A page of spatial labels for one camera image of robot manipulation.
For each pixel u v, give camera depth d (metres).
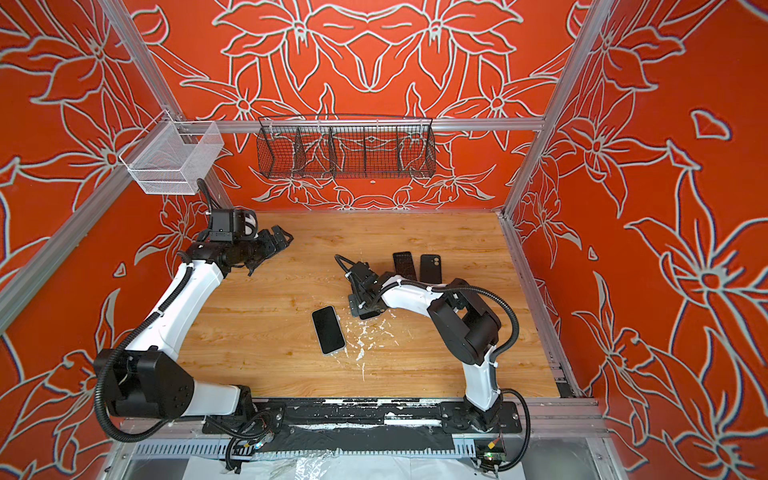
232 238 0.61
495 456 0.68
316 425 0.73
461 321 0.49
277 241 0.73
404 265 1.04
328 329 0.88
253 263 0.70
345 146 0.99
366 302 0.69
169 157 0.91
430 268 1.01
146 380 0.41
